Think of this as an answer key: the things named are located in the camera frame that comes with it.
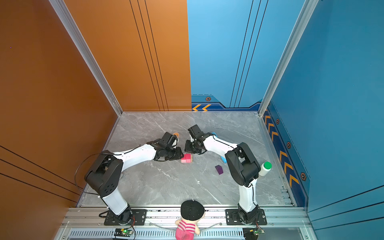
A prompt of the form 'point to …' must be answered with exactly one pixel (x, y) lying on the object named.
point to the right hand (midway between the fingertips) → (184, 150)
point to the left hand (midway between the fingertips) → (183, 154)
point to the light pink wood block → (183, 161)
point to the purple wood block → (219, 169)
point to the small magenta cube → (188, 156)
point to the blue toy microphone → (223, 158)
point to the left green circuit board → (123, 232)
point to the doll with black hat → (191, 211)
